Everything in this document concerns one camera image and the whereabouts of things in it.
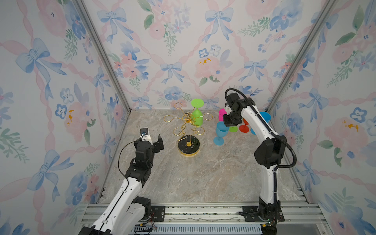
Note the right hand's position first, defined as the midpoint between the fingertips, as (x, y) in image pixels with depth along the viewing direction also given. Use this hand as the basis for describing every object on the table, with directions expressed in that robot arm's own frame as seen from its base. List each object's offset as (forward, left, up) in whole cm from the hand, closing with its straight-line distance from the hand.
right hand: (227, 123), depth 92 cm
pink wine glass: (+9, +2, +1) cm, 10 cm away
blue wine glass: (+7, -27, 0) cm, 27 cm away
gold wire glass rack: (-8, +24, -13) cm, 29 cm away
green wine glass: (+7, -8, -15) cm, 18 cm away
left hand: (-15, +44, +7) cm, 47 cm away
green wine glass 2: (0, +19, +8) cm, 21 cm away
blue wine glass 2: (-6, +4, 0) cm, 7 cm away
